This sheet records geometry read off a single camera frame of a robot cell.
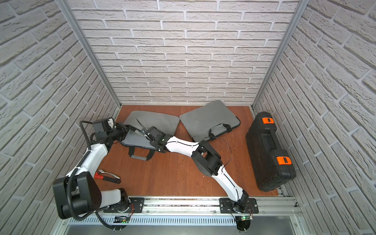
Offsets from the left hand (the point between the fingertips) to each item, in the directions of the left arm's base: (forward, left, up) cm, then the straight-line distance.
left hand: (132, 121), depth 84 cm
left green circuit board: (-46, 0, -22) cm, 51 cm away
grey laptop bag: (-7, -2, -12) cm, 14 cm away
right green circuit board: (-46, -62, -19) cm, 80 cm away
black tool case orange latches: (-29, -71, +5) cm, 77 cm away
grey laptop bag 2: (+13, -49, -16) cm, 53 cm away
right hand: (0, -14, -13) cm, 19 cm away
